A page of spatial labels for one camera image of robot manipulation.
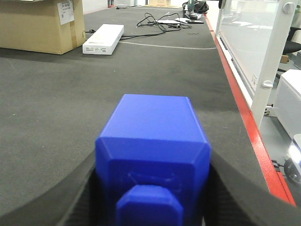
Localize small cardboard box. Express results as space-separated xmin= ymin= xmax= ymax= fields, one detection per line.
xmin=147 ymin=0 xmax=181 ymax=7

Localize thin white cord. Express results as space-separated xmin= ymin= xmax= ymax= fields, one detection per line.
xmin=119 ymin=41 xmax=217 ymax=50

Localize black office chair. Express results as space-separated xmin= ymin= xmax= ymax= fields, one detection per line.
xmin=281 ymin=27 xmax=301 ymax=56

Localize blue plastic box with cap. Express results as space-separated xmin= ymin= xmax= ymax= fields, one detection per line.
xmin=95 ymin=94 xmax=212 ymax=226

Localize flat white sheet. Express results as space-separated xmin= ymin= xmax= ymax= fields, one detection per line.
xmin=156 ymin=17 xmax=204 ymax=24

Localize tangled black cable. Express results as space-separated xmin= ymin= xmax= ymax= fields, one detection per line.
xmin=122 ymin=13 xmax=192 ymax=38

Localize grey wheel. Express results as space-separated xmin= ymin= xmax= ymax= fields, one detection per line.
xmin=284 ymin=157 xmax=301 ymax=184

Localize white cabinet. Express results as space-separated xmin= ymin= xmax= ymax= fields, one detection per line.
xmin=274 ymin=69 xmax=301 ymax=139

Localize long white carton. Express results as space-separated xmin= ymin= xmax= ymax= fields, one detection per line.
xmin=82 ymin=24 xmax=125 ymax=56

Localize large cardboard box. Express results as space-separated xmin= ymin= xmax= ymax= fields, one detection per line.
xmin=0 ymin=0 xmax=86 ymax=55

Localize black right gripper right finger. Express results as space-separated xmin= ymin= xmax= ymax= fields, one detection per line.
xmin=202 ymin=150 xmax=301 ymax=226

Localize black bag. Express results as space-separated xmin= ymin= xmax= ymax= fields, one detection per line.
xmin=183 ymin=0 xmax=209 ymax=14

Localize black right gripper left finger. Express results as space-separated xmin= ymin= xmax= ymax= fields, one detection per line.
xmin=0 ymin=152 xmax=118 ymax=226

